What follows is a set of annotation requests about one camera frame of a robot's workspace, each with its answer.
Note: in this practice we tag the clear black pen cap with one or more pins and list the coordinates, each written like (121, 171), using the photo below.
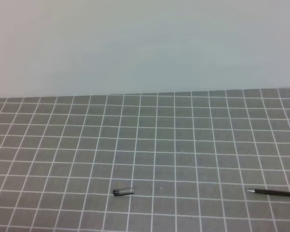
(123, 191)

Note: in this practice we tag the black pen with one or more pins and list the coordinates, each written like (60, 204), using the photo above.
(269, 192)

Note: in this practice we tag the grey grid tablecloth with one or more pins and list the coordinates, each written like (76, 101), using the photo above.
(190, 157)

